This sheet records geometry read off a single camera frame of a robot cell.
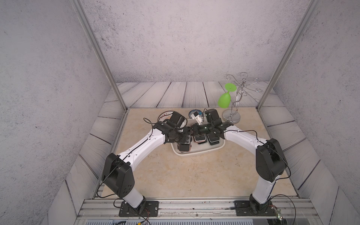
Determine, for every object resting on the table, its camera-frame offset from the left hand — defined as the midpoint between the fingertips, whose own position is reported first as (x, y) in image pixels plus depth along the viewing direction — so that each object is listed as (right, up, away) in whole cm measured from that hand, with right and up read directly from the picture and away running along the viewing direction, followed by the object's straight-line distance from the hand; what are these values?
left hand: (188, 139), depth 81 cm
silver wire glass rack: (+36, +14, +32) cm, 51 cm away
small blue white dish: (+5, +18, +32) cm, 37 cm away
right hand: (-1, +3, 0) cm, 4 cm away
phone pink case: (+8, -2, +15) cm, 17 cm away
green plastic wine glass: (+24, +24, +12) cm, 36 cm away
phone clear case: (+11, +3, -14) cm, 19 cm away
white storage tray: (+8, -6, +17) cm, 20 cm away
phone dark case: (+18, -5, +15) cm, 24 cm away
